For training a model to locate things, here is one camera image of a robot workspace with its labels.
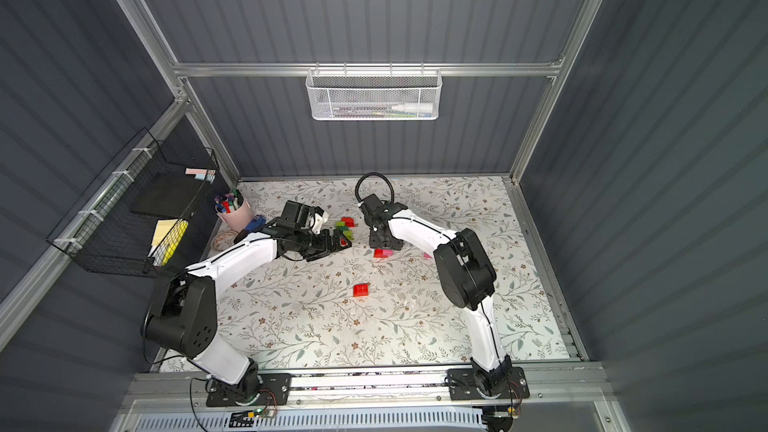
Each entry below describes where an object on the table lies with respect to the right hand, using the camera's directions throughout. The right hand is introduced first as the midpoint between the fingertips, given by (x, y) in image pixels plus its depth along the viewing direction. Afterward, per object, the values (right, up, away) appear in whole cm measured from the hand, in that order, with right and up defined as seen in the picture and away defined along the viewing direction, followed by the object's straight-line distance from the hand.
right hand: (385, 241), depth 96 cm
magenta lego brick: (0, -4, +1) cm, 4 cm away
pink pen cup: (-50, +11, 0) cm, 51 cm away
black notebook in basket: (-57, +14, -18) cm, 62 cm away
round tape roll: (-56, 0, +6) cm, 57 cm away
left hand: (-14, 0, -8) cm, 16 cm away
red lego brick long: (-13, +6, +9) cm, 17 cm away
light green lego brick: (-16, +5, +9) cm, 20 cm away
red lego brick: (-2, -4, +1) cm, 5 cm away
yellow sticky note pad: (-46, +5, -33) cm, 57 cm away
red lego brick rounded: (-7, -14, -6) cm, 17 cm away
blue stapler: (-46, +5, +9) cm, 48 cm away
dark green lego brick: (-15, +4, +8) cm, 17 cm away
